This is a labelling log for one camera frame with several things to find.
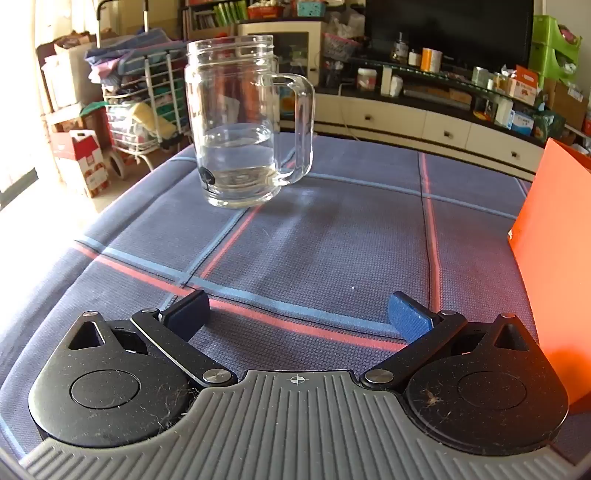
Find red white carton box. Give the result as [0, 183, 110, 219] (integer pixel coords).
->
[50, 130, 110, 198]

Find black flat television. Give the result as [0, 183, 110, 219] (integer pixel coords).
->
[365, 0, 534, 71]

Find white tv cabinet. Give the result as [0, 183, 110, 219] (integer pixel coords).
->
[315, 93, 543, 181]

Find orange cardboard box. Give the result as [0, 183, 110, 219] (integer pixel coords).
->
[508, 139, 591, 413]

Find green stacking bins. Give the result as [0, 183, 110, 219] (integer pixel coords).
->
[529, 15, 583, 82]

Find clear glass mug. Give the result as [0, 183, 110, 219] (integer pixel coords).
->
[184, 35, 315, 208]

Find small glass door cabinet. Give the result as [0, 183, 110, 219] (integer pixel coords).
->
[238, 17, 327, 86]

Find blue plaid bed cover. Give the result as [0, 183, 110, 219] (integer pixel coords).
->
[0, 131, 591, 462]

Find white wire trolley cart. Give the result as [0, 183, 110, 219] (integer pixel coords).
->
[84, 1, 190, 179]

